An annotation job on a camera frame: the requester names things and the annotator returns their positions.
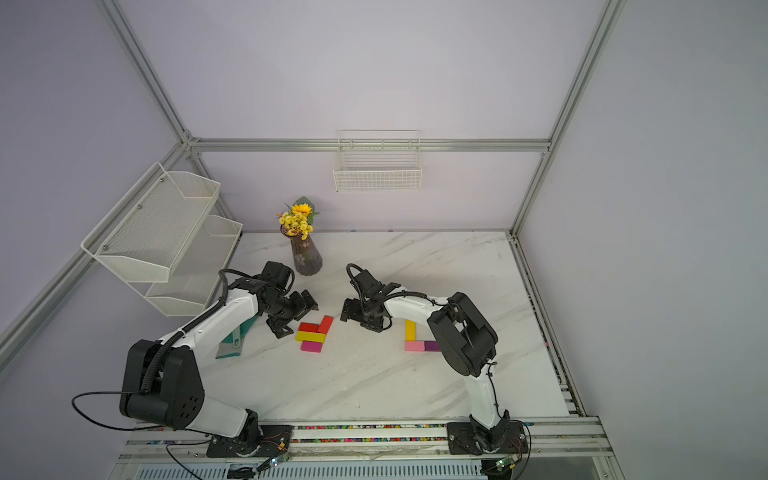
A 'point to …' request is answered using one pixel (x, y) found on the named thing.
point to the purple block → (431, 346)
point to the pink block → (414, 346)
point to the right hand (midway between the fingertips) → (353, 324)
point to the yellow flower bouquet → (298, 217)
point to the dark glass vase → (306, 256)
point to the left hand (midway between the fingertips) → (307, 320)
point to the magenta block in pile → (311, 346)
